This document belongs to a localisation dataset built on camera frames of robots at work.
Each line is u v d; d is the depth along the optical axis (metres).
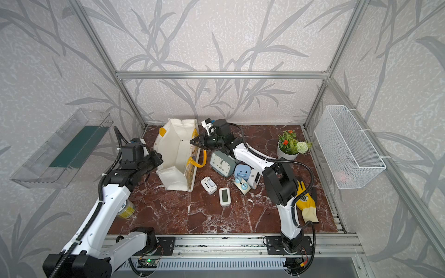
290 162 0.50
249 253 0.72
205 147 0.76
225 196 0.87
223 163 0.93
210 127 0.79
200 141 0.75
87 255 0.38
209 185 0.89
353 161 0.60
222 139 0.70
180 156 1.00
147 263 0.71
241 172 0.93
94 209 0.45
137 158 0.58
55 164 0.62
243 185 0.82
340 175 0.73
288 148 0.91
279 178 0.55
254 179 0.89
